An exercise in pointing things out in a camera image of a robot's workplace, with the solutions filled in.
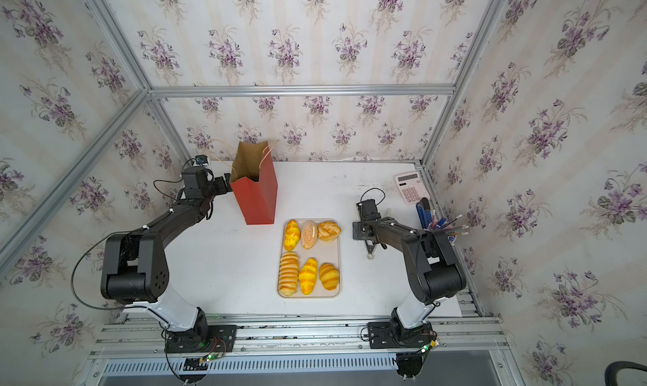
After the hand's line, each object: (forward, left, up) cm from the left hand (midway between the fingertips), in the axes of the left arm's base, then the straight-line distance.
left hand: (218, 178), depth 93 cm
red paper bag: (-9, -17, +9) cm, 21 cm away
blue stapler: (-8, -80, -12) cm, 82 cm away
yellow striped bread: (-17, -28, -13) cm, 35 cm away
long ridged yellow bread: (-32, -28, -13) cm, 44 cm away
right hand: (-14, -60, -15) cm, 64 cm away
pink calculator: (+7, -80, -14) cm, 81 cm away
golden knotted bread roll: (-16, -41, -12) cm, 46 cm away
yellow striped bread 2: (-32, -34, -13) cm, 49 cm away
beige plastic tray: (-23, -40, -15) cm, 48 cm away
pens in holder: (-19, -83, -4) cm, 85 cm away
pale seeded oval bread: (-16, -35, -11) cm, 40 cm away
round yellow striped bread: (-33, -41, -12) cm, 54 cm away
